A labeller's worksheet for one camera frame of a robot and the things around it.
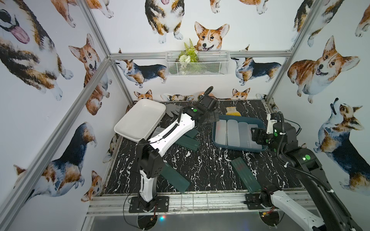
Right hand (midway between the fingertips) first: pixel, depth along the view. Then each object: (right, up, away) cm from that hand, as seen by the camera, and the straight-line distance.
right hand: (257, 128), depth 69 cm
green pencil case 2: (-34, -12, +26) cm, 44 cm away
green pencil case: (-32, -7, +32) cm, 46 cm away
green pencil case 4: (0, -30, +12) cm, 32 cm away
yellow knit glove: (-1, +9, +44) cm, 45 cm away
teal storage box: (+14, +1, +39) cm, 41 cm away
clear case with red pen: (-13, -6, +26) cm, 30 cm away
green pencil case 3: (-42, -30, +13) cm, 53 cm away
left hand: (-20, +6, +12) cm, 24 cm away
